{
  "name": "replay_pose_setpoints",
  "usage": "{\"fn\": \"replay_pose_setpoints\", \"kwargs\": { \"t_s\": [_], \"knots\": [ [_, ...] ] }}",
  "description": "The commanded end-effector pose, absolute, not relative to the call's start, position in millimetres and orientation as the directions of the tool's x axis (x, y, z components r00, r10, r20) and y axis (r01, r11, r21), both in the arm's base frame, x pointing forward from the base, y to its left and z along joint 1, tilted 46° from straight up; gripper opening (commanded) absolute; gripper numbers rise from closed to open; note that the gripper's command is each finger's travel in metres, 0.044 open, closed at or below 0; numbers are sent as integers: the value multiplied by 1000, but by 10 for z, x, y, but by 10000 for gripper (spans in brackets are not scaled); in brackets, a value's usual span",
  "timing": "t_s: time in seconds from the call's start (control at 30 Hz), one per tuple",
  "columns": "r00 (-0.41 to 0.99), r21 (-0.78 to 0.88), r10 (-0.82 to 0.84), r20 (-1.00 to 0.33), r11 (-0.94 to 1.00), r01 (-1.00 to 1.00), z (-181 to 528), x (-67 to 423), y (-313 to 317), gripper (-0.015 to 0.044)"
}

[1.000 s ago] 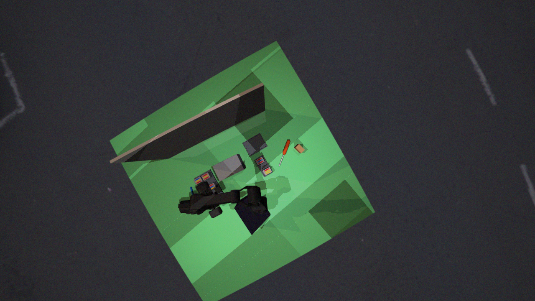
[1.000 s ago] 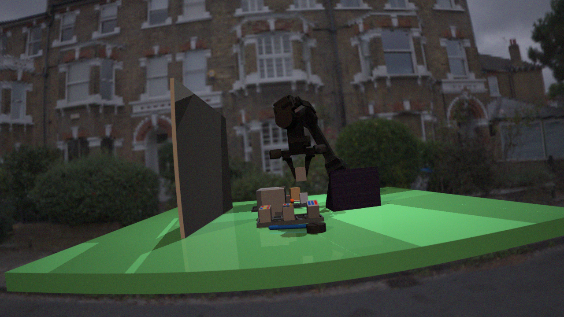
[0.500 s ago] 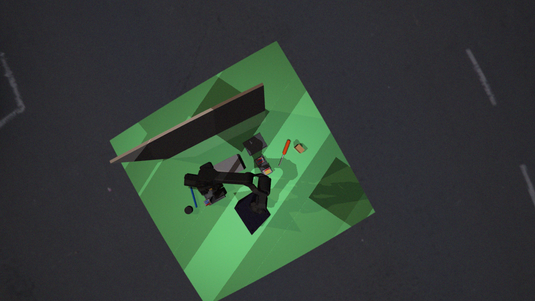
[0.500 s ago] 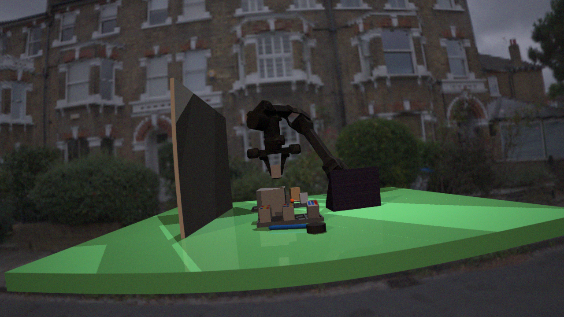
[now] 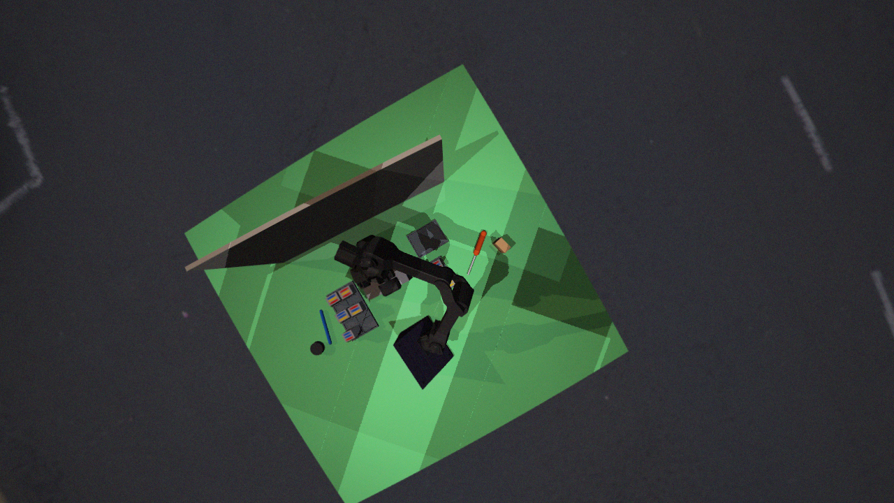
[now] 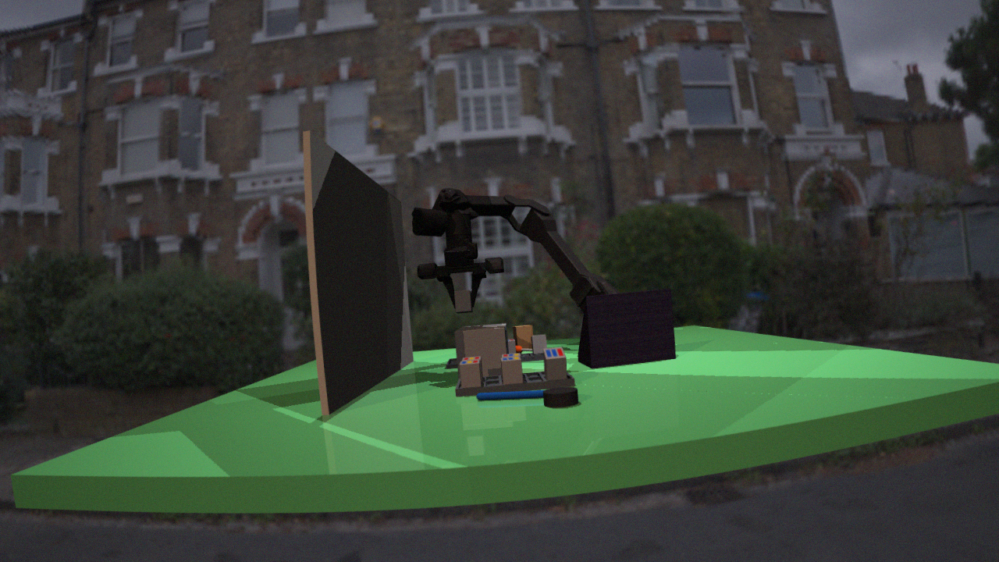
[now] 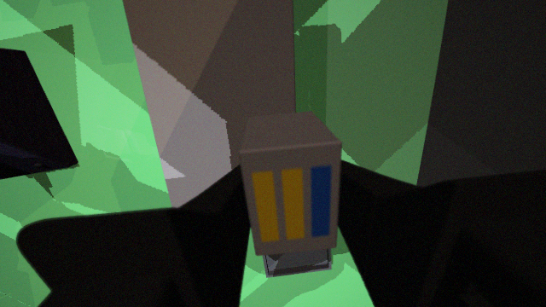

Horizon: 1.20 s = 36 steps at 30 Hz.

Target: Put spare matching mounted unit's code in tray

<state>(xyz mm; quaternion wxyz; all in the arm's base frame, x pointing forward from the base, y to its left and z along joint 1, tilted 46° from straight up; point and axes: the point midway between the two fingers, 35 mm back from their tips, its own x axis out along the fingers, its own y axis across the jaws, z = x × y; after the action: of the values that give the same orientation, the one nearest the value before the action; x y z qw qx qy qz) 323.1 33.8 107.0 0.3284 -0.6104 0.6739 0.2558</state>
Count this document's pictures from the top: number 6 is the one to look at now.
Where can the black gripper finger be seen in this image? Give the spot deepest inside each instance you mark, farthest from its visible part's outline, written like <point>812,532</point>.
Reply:
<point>476,279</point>
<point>448,282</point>

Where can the blue cylindrical rod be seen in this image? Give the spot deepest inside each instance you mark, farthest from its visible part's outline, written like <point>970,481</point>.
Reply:
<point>510,395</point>

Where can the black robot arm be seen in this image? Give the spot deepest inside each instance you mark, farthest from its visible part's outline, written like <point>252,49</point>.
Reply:
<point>453,211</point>

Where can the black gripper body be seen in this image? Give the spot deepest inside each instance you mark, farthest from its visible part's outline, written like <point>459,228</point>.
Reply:
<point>431,270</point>

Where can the black short cylinder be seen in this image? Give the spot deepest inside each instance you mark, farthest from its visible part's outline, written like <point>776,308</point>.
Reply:
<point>560,397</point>

